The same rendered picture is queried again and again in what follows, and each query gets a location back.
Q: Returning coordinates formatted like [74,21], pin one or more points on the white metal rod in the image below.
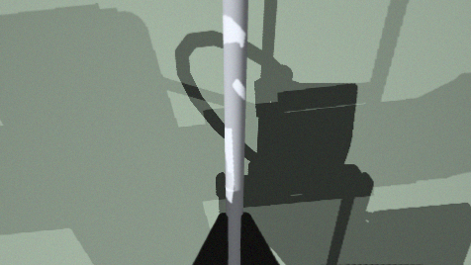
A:
[235,22]

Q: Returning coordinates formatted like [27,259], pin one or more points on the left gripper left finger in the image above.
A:
[215,250]

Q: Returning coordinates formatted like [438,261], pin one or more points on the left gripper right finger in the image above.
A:
[254,250]

